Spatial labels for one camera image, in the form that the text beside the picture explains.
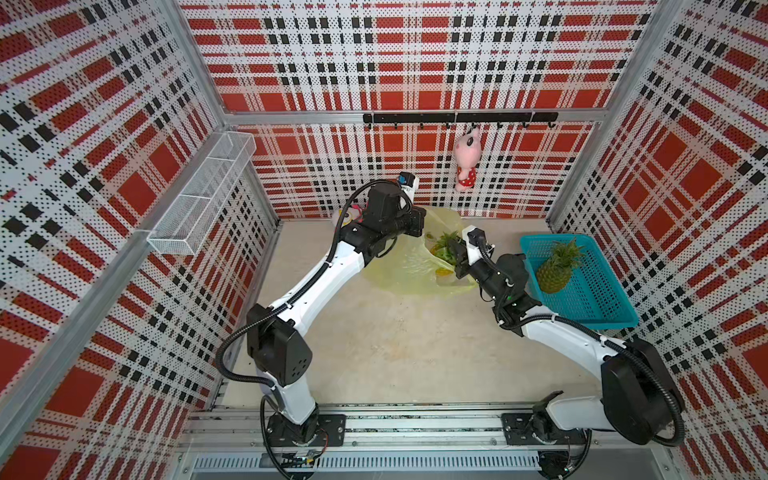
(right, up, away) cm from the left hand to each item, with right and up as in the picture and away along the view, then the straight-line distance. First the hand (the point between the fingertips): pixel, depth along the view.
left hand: (428, 211), depth 78 cm
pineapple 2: (+41, -17, +13) cm, 46 cm away
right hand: (+7, -7, +1) cm, 10 cm away
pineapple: (+4, -11, +1) cm, 12 cm away
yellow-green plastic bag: (-1, -14, +3) cm, 15 cm away
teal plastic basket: (+56, -26, +19) cm, 64 cm away
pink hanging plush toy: (+14, +20, +15) cm, 28 cm away
